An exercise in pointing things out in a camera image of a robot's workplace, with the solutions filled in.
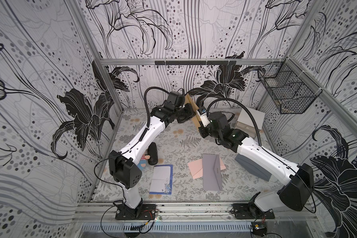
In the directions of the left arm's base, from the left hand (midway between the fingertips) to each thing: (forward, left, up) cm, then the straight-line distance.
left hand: (196, 115), depth 77 cm
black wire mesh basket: (+22, -59, +2) cm, 63 cm away
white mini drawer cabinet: (+6, -33, -14) cm, 36 cm away
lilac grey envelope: (-22, -12, -31) cm, 39 cm away
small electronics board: (-46, -32, -29) cm, 63 cm away
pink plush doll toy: (-18, +30, -24) cm, 42 cm away
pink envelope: (-17, -2, -29) cm, 34 cm away
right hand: (-1, -3, -3) cm, 5 cm away
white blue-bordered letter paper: (-25, +18, -29) cm, 43 cm away
